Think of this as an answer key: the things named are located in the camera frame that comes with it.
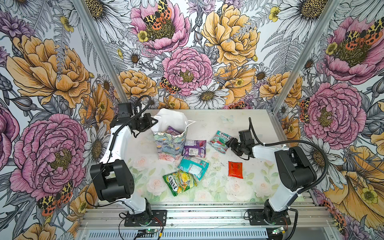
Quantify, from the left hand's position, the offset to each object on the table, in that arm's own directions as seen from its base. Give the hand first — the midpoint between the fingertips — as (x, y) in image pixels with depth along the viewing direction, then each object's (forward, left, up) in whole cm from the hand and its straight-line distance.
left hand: (158, 124), depth 84 cm
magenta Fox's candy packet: (+4, -7, -11) cm, 13 cm away
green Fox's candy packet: (-24, -12, -19) cm, 33 cm away
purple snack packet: (-3, -22, -19) cm, 29 cm away
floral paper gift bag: (-9, -6, -9) cm, 14 cm away
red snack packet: (-17, -44, -21) cm, 52 cm away
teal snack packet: (-17, -21, -18) cm, 33 cm away
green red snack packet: (0, -36, -19) cm, 40 cm away
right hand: (-4, -41, -20) cm, 46 cm away
